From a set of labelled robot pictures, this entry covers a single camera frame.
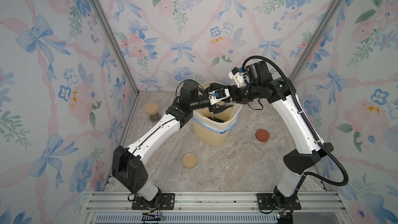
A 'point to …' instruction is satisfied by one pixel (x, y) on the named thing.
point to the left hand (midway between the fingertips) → (228, 92)
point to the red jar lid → (262, 135)
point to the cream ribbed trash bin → (208, 136)
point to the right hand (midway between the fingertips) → (224, 96)
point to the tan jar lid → (189, 160)
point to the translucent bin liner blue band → (221, 122)
